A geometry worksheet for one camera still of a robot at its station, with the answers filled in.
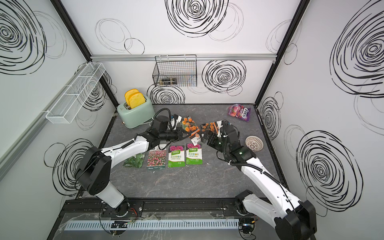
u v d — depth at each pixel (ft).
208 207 2.47
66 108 2.37
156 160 2.98
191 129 2.76
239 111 3.69
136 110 3.18
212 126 3.49
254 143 3.16
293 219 1.22
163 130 2.29
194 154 3.05
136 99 3.15
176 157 2.99
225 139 1.84
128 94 3.16
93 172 1.46
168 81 2.91
